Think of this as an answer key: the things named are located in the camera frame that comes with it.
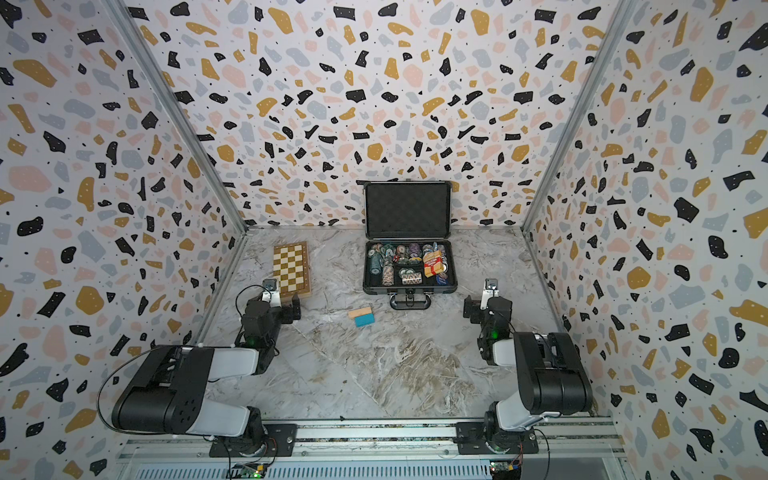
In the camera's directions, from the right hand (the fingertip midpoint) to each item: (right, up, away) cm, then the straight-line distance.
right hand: (489, 296), depth 94 cm
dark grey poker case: (-25, +29, +14) cm, 41 cm away
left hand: (-64, +1, -3) cm, 64 cm away
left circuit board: (-63, -38, -24) cm, 78 cm away
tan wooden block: (-42, -6, +4) cm, 42 cm away
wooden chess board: (-67, +8, +12) cm, 69 cm away
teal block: (-40, -8, +1) cm, 40 cm away
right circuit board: (-3, -39, -23) cm, 45 cm away
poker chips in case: (-24, +10, +13) cm, 30 cm away
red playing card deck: (-17, +10, +12) cm, 23 cm away
